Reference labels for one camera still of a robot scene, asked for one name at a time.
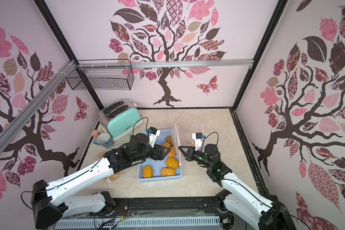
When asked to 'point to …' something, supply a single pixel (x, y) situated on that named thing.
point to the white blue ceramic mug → (104, 140)
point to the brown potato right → (168, 139)
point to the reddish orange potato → (166, 144)
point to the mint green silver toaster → (119, 117)
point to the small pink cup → (95, 133)
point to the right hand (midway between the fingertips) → (179, 147)
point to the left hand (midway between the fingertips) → (164, 151)
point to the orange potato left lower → (172, 163)
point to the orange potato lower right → (148, 171)
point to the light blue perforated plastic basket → (160, 169)
